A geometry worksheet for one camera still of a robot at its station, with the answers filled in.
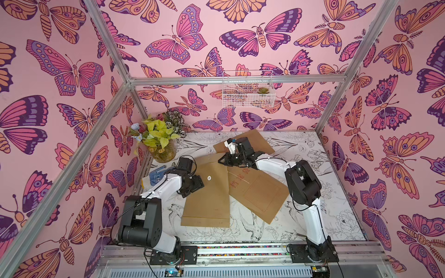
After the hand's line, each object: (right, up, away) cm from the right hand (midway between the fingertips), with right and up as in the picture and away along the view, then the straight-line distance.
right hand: (219, 159), depth 94 cm
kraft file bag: (-5, -24, -6) cm, 25 cm away
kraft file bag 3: (+20, -17, -3) cm, 27 cm away
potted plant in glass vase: (-30, +12, -6) cm, 33 cm away
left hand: (-10, -14, -2) cm, 18 cm away
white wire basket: (+16, +39, +1) cm, 42 cm away
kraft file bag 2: (+25, +10, +23) cm, 36 cm away
